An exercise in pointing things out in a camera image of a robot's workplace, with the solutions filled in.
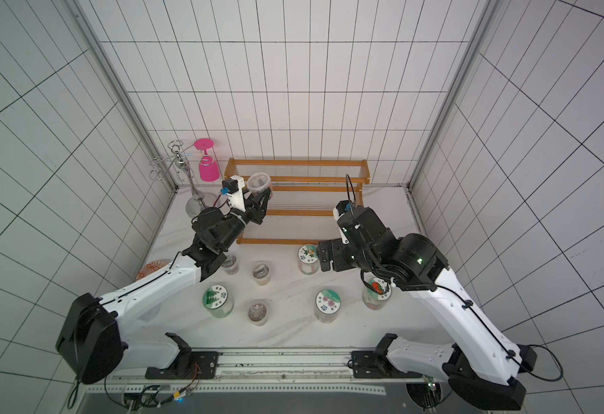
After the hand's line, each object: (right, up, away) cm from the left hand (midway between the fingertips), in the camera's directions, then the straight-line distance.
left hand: (264, 192), depth 74 cm
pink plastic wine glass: (-27, +11, +29) cm, 41 cm away
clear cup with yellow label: (-3, -27, +12) cm, 30 cm away
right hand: (+17, -15, -12) cm, 25 cm away
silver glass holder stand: (-34, -2, +33) cm, 47 cm away
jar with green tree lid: (-15, -33, +3) cm, 37 cm away
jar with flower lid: (+13, -23, +12) cm, 29 cm away
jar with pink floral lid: (+19, -34, +2) cm, 39 cm away
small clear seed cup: (-2, -37, +4) cm, 38 cm away
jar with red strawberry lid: (+34, -34, +5) cm, 48 cm away
